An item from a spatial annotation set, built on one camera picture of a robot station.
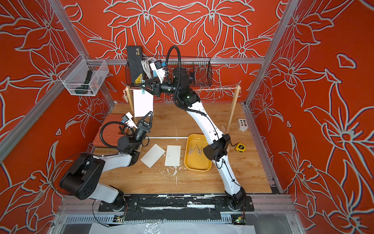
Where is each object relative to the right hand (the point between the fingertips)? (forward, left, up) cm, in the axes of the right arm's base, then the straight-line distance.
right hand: (137, 85), depth 62 cm
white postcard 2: (-11, +1, -47) cm, 48 cm away
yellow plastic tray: (-11, -27, -50) cm, 58 cm away
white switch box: (+13, -61, -44) cm, 76 cm away
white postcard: (-11, -12, -47) cm, 50 cm away
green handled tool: (+13, +37, -12) cm, 41 cm away
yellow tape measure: (-5, -56, -45) cm, 72 cm away
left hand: (-3, -4, -15) cm, 16 cm away
